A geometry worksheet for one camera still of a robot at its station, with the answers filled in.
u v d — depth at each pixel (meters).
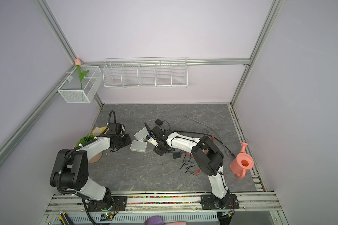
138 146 0.94
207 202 0.74
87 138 0.81
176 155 0.89
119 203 0.74
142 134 1.00
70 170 0.45
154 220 0.70
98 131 1.03
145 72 1.00
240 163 0.76
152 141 0.84
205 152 0.56
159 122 1.07
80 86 0.89
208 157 0.50
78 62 0.89
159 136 0.72
